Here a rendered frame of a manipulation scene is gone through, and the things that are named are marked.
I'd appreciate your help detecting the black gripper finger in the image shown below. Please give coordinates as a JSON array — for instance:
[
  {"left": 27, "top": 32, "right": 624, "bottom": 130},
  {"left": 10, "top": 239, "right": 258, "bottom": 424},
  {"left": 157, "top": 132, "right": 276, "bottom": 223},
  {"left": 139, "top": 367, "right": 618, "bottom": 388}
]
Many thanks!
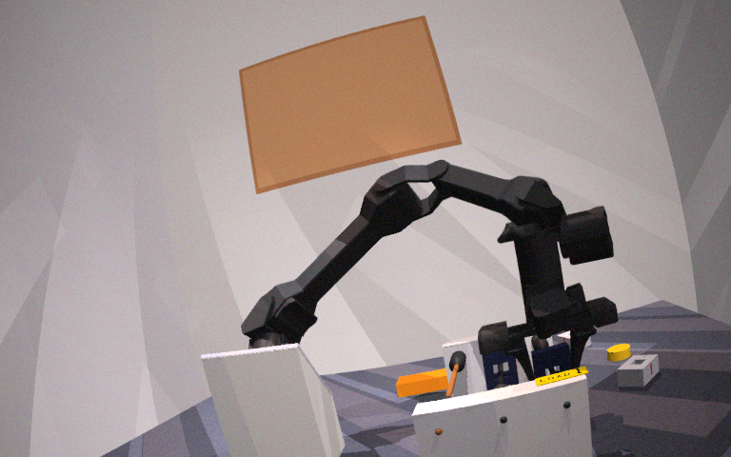
[
  {"left": 504, "top": 341, "right": 535, "bottom": 382},
  {"left": 570, "top": 328, "right": 597, "bottom": 369}
]

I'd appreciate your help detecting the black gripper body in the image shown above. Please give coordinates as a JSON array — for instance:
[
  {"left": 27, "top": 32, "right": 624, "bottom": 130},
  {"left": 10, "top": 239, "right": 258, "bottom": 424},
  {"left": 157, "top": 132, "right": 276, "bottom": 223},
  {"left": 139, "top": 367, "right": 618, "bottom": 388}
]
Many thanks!
[{"left": 478, "top": 268, "right": 619, "bottom": 355}]

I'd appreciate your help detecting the yellow short cylinder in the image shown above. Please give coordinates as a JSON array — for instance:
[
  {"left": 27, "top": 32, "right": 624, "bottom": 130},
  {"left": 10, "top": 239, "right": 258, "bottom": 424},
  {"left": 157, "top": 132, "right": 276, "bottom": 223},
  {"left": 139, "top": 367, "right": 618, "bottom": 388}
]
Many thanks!
[{"left": 607, "top": 344, "right": 631, "bottom": 362}]

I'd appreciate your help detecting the orange rectangular block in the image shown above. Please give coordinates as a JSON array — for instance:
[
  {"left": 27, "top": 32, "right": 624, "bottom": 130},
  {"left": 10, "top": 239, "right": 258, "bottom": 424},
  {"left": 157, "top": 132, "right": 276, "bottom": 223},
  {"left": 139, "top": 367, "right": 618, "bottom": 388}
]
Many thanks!
[{"left": 396, "top": 369, "right": 449, "bottom": 398}]

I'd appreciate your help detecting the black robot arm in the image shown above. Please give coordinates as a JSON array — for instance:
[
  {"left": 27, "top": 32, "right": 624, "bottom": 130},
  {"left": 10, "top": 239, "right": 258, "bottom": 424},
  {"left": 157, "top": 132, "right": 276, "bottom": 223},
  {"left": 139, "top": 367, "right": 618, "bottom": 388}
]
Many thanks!
[{"left": 241, "top": 160, "right": 614, "bottom": 349}]

